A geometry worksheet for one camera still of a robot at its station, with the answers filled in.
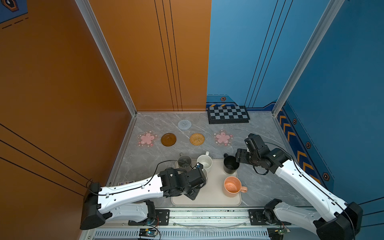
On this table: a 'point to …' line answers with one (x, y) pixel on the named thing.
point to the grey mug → (184, 162)
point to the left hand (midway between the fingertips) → (196, 189)
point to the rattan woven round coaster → (197, 139)
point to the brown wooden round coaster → (168, 139)
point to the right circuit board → (277, 233)
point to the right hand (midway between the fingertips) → (239, 156)
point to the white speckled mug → (206, 161)
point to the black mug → (230, 164)
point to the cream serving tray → (212, 193)
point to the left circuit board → (148, 232)
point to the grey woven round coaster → (184, 124)
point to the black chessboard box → (227, 114)
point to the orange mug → (232, 186)
